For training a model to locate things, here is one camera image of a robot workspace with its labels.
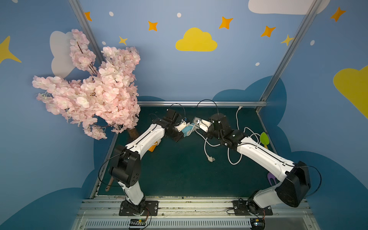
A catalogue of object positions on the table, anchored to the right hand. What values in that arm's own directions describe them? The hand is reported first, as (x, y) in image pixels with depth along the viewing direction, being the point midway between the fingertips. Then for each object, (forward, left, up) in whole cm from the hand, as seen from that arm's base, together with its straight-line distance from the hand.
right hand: (207, 119), depth 81 cm
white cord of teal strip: (-13, -4, -24) cm, 27 cm away
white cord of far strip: (+15, -27, -24) cm, 39 cm away
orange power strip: (-8, +34, -22) cm, 42 cm away
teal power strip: (-2, +11, -8) cm, 14 cm away
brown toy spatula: (-34, +55, -24) cm, 69 cm away
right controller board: (-45, -28, -29) cm, 60 cm away
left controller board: (-49, +35, -28) cm, 66 cm away
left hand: (-2, +16, -11) cm, 20 cm away
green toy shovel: (+6, -45, -26) cm, 52 cm away
